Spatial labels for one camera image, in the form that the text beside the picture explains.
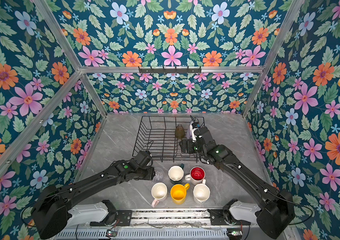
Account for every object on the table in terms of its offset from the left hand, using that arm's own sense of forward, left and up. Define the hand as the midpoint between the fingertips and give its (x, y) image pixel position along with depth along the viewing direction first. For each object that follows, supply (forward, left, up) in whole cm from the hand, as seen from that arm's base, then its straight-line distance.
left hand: (155, 172), depth 80 cm
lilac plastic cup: (+26, -21, -2) cm, 33 cm away
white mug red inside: (-1, -23, -7) cm, 25 cm away
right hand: (+11, -18, +13) cm, 25 cm away
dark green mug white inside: (+1, -11, -6) cm, 13 cm away
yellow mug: (-9, -12, -8) cm, 17 cm away
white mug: (-10, -25, -7) cm, 28 cm away
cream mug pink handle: (-8, -1, -7) cm, 11 cm away
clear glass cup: (+2, -1, -7) cm, 7 cm away
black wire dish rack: (+31, -2, -9) cm, 32 cm away
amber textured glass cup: (+29, -15, -3) cm, 33 cm away
